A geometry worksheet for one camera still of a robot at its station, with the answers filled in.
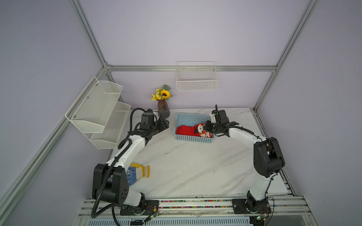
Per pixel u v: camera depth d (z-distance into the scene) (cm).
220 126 73
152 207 73
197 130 95
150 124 66
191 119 112
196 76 95
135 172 84
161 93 97
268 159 50
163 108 110
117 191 42
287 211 74
